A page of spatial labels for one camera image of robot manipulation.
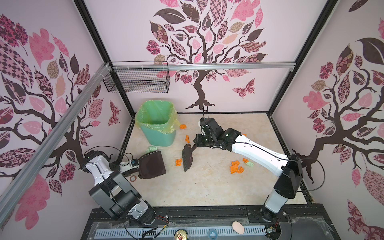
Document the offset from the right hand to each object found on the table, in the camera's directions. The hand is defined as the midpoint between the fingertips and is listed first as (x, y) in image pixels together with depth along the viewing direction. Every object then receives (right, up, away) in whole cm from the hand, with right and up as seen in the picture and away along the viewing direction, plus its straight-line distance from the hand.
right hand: (194, 138), depth 78 cm
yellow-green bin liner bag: (-26, +14, +25) cm, 39 cm away
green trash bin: (-26, -2, +21) cm, 34 cm away
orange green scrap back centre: (-28, -8, +18) cm, 34 cm away
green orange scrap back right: (+37, +1, +29) cm, 47 cm away
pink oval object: (+21, -42, -8) cm, 48 cm away
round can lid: (-5, -38, -18) cm, 43 cm away
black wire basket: (-46, +45, +44) cm, 78 cm away
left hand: (-39, -18, +2) cm, 43 cm away
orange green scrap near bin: (-10, -16, +14) cm, 24 cm away
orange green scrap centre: (-5, -2, +24) cm, 25 cm away
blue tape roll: (+9, -45, -8) cm, 47 cm away
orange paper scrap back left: (-9, +7, +32) cm, 34 cm away
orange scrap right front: (+25, -19, +12) cm, 33 cm away
